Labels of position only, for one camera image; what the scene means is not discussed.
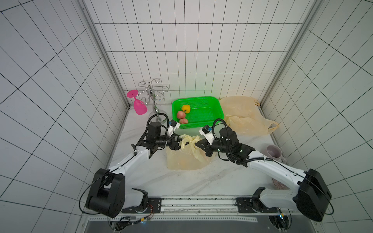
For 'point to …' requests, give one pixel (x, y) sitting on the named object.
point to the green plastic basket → (204, 111)
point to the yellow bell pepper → (186, 108)
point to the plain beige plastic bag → (244, 115)
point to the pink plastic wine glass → (140, 107)
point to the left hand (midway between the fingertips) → (184, 140)
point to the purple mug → (274, 152)
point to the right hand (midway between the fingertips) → (197, 139)
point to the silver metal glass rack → (154, 92)
